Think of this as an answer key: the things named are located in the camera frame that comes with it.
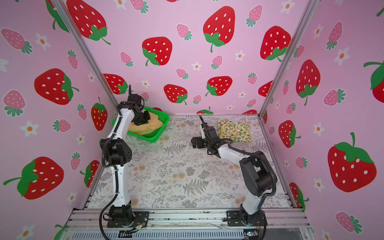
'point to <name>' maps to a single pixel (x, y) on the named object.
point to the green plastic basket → (153, 136)
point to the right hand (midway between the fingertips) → (194, 140)
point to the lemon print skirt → (235, 130)
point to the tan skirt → (155, 122)
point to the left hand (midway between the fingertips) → (150, 120)
